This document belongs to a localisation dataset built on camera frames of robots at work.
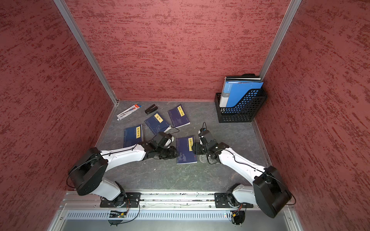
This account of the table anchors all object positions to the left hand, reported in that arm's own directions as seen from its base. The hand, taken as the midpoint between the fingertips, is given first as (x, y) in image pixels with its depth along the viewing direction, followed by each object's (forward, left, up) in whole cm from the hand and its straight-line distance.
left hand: (177, 158), depth 85 cm
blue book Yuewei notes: (+4, -5, -4) cm, 7 cm away
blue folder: (+39, -38, +17) cm, 57 cm away
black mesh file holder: (+32, -47, +7) cm, 57 cm away
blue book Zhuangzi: (+28, +17, -4) cm, 33 cm away
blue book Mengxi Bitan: (+17, +31, -2) cm, 36 cm away
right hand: (+4, -12, +2) cm, 13 cm away
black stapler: (+42, +24, -3) cm, 48 cm away
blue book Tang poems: (+35, +1, -4) cm, 35 cm away
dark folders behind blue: (+50, -48, +23) cm, 73 cm away
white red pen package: (+40, +43, -4) cm, 59 cm away
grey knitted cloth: (+2, -16, -4) cm, 17 cm away
